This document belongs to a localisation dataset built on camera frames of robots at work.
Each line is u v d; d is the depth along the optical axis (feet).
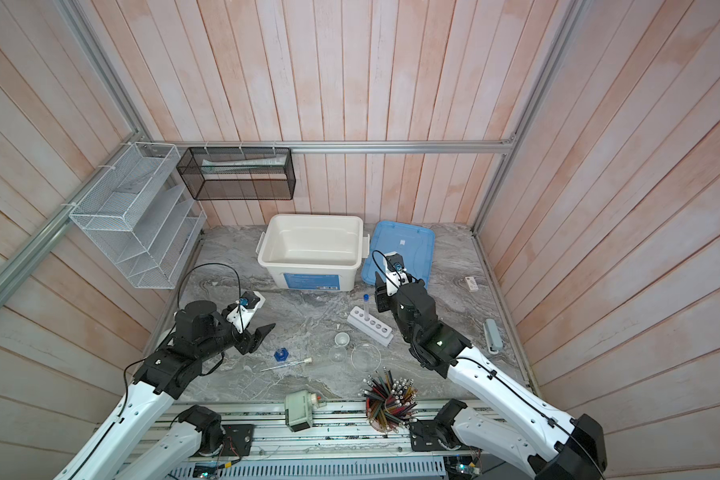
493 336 2.82
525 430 1.41
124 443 1.45
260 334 2.20
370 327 2.96
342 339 2.93
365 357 2.82
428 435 2.45
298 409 2.40
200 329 1.77
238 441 2.41
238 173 3.38
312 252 3.73
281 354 2.88
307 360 2.82
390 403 2.21
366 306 2.84
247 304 2.04
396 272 1.95
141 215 2.40
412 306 1.66
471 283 3.40
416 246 3.75
